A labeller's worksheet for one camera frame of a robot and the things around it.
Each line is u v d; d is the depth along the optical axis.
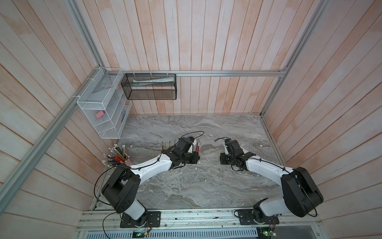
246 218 0.73
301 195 0.43
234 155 0.70
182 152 0.66
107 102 0.75
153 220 0.75
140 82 0.91
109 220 0.75
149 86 1.05
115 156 0.82
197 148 0.93
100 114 0.82
